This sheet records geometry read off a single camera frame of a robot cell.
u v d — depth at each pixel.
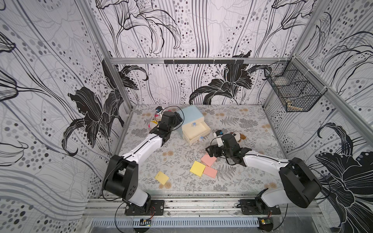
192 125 0.91
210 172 0.84
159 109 0.76
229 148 0.68
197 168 0.87
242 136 0.98
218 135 0.79
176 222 0.76
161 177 0.83
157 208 0.73
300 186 0.43
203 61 0.90
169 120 0.64
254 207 0.66
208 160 0.90
